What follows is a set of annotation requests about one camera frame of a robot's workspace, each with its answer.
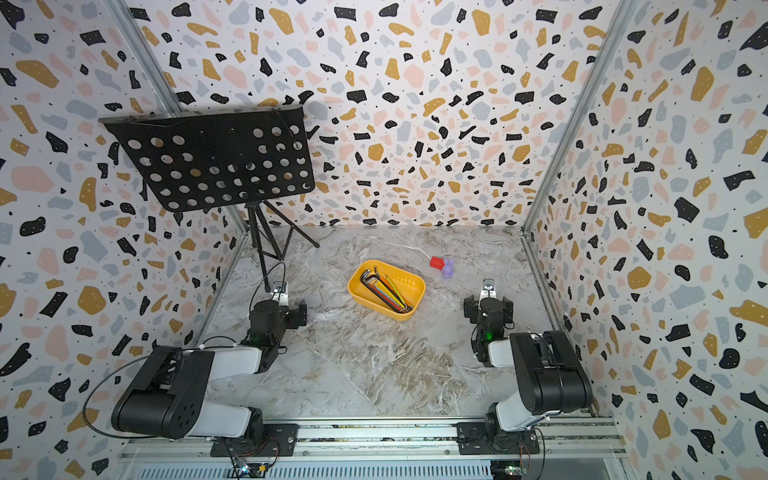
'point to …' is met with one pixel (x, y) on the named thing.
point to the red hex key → (398, 307)
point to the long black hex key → (364, 280)
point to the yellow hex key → (383, 286)
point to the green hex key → (395, 289)
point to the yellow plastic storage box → (411, 286)
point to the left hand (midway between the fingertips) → (289, 300)
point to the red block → (436, 262)
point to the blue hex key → (391, 299)
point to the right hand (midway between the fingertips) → (492, 296)
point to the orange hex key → (394, 291)
